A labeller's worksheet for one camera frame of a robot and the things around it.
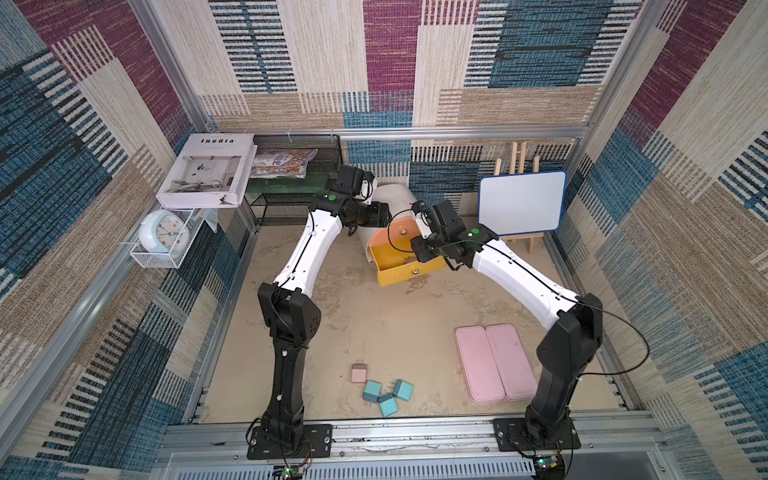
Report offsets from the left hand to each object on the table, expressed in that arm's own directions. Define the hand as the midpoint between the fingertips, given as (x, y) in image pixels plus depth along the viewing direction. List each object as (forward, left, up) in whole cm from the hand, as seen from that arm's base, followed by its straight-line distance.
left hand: (379, 215), depth 88 cm
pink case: (-35, -31, -23) cm, 52 cm away
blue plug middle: (-45, -2, -25) cm, 51 cm away
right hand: (-8, -11, -2) cm, 14 cm away
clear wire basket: (-22, +50, +9) cm, 56 cm away
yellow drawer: (-12, -4, -9) cm, 15 cm away
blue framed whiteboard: (+11, -47, -7) cm, 49 cm away
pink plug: (-37, +6, -25) cm, 45 cm away
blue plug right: (-41, -6, -24) cm, 48 cm away
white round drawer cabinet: (+9, -6, -1) cm, 11 cm away
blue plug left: (-41, +2, -24) cm, 48 cm away
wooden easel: (+18, -44, +2) cm, 47 cm away
